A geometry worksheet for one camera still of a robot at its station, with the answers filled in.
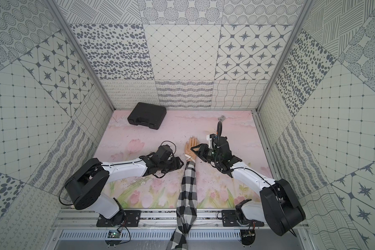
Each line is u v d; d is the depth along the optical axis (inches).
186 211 28.1
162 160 28.4
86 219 29.9
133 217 29.2
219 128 27.4
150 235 27.6
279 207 17.3
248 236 28.9
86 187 17.5
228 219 29.0
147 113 45.4
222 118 45.2
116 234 28.1
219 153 25.9
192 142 39.6
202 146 29.7
